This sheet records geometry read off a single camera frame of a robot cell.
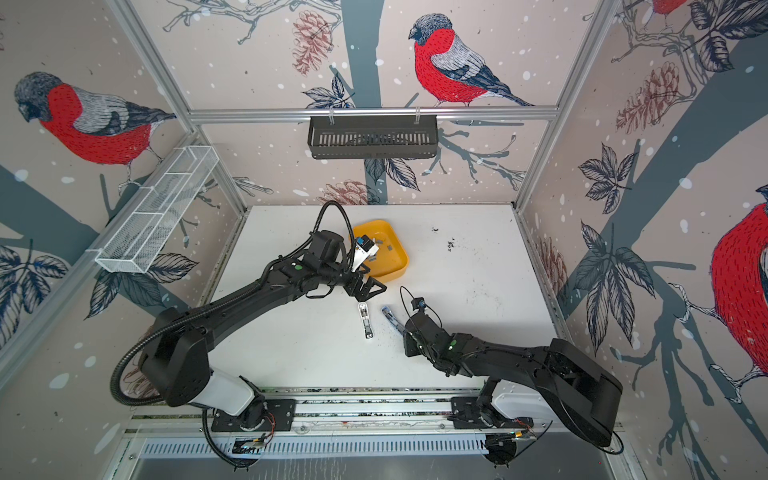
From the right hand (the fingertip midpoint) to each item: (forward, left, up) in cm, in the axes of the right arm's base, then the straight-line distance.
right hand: (403, 338), depth 86 cm
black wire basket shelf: (+63, +15, +29) cm, 71 cm away
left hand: (+9, +8, +18) cm, 21 cm away
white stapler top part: (+5, +12, +1) cm, 13 cm away
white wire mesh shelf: (+12, +66, +33) cm, 74 cm away
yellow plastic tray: (+28, +5, +1) cm, 29 cm away
